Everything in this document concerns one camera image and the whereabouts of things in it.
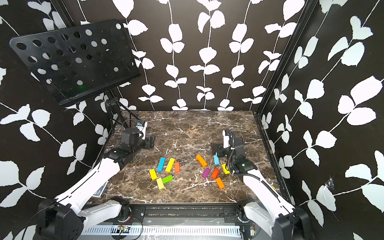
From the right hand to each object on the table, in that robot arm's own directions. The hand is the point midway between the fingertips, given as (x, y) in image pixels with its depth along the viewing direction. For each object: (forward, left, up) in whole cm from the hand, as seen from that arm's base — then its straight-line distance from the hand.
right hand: (217, 141), depth 82 cm
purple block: (-12, +6, -17) cm, 22 cm away
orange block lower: (-18, -2, -17) cm, 25 cm away
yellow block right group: (-9, -6, -17) cm, 21 cm away
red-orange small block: (-8, +24, -17) cm, 31 cm away
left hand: (+2, +38, +3) cm, 39 cm away
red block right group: (-12, +1, -18) cm, 22 cm away
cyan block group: (-7, +34, -16) cm, 38 cm away
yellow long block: (-7, +28, -16) cm, 33 cm away
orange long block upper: (-3, +9, -17) cm, 19 cm away
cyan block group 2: (-3, -1, -16) cm, 17 cm away
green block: (-16, +29, -16) cm, 37 cm away
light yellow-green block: (-18, +33, -17) cm, 41 cm away
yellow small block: (-13, +38, -17) cm, 43 cm away
